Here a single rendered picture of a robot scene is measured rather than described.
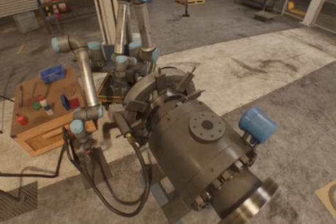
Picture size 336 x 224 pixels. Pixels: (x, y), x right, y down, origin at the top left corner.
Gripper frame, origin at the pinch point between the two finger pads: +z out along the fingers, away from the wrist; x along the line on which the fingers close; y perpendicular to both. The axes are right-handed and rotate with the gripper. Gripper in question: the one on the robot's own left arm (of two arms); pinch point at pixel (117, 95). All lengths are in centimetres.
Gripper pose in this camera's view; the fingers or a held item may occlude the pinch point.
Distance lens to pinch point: 151.1
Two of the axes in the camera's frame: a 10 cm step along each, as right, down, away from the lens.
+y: -1.6, 3.2, -9.3
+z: -1.9, 9.2, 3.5
